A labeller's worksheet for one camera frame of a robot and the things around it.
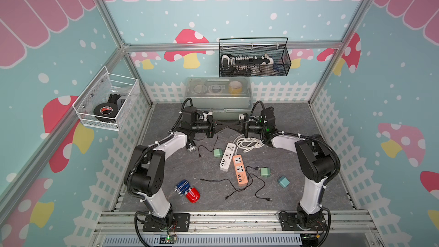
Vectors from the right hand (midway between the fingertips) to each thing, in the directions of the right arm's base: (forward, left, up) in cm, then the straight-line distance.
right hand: (229, 125), depth 82 cm
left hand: (0, +1, -1) cm, 1 cm away
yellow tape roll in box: (+32, -5, -3) cm, 32 cm away
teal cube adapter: (-21, -27, -20) cm, 39 cm away
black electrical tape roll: (-2, +51, +14) cm, 53 cm away
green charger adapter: (-5, +6, -19) cm, 20 cm away
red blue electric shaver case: (-23, +22, -18) cm, 37 cm away
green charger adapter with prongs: (-16, -18, -20) cm, 31 cm away
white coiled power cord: (+2, -11, -20) cm, 23 cm away
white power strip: (-12, +3, -19) cm, 23 cm away
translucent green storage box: (+20, 0, -1) cm, 20 cm away
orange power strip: (-18, -6, -19) cm, 26 cm away
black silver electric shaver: (-2, +21, -18) cm, 28 cm away
